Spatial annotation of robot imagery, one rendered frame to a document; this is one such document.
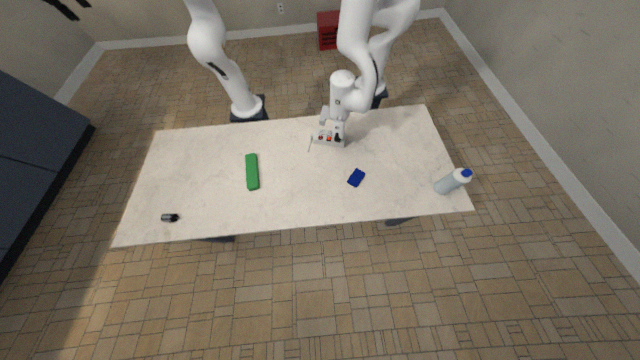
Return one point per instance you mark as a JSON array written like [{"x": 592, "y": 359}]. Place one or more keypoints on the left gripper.
[{"x": 338, "y": 132}]

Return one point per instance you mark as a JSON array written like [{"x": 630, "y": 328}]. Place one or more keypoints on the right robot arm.
[{"x": 206, "y": 40}]

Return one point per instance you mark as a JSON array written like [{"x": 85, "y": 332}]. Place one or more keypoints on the white bottle with blue cap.
[{"x": 453, "y": 180}]

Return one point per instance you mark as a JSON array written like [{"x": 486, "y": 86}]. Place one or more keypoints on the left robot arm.
[{"x": 352, "y": 41}]

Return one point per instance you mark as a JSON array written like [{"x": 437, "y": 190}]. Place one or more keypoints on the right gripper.
[{"x": 65, "y": 10}]

